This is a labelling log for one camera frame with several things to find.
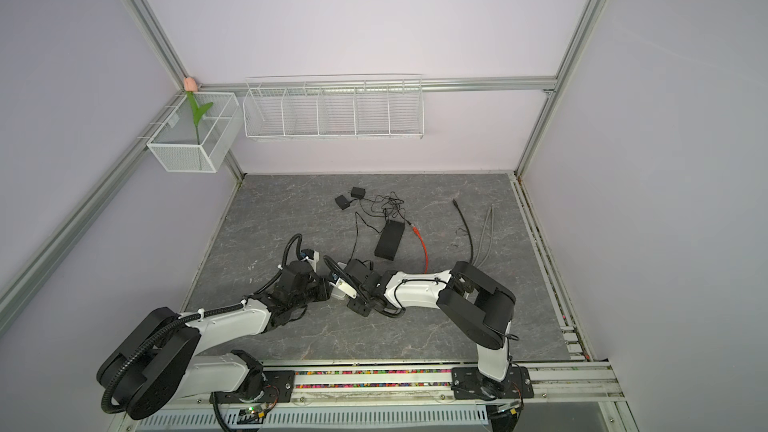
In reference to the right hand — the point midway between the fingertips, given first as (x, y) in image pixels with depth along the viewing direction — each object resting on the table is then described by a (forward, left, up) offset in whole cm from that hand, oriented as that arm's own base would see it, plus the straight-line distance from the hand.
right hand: (355, 295), depth 89 cm
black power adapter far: (+42, +3, -1) cm, 42 cm away
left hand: (+2, +6, +2) cm, 6 cm away
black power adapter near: (+35, +8, +2) cm, 36 cm away
